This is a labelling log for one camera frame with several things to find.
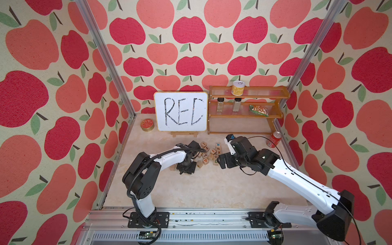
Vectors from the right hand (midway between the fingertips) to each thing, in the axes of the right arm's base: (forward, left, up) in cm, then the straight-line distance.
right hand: (225, 160), depth 76 cm
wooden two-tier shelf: (+36, -20, 0) cm, 41 cm away
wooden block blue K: (+20, +2, -15) cm, 25 cm away
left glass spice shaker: (+37, +3, +5) cm, 38 cm away
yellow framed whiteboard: (+33, +28, +1) cm, 43 cm away
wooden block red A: (+7, +10, -15) cm, 19 cm away
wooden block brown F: (+17, +2, -15) cm, 22 cm away
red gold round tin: (+31, +55, -14) cm, 64 cm away
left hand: (-3, +18, -16) cm, 25 cm away
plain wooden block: (+5, +13, -17) cm, 22 cm away
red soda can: (+23, -33, -8) cm, 41 cm away
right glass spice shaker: (+39, -8, +4) cm, 40 cm away
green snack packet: (+36, -22, +3) cm, 43 cm away
